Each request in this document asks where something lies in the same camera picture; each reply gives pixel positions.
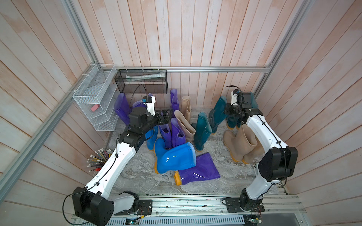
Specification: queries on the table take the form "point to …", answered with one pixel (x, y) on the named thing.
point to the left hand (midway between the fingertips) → (167, 112)
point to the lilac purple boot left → (166, 133)
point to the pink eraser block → (94, 107)
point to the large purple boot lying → (204, 169)
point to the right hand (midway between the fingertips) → (225, 105)
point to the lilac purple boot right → (178, 138)
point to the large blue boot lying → (177, 157)
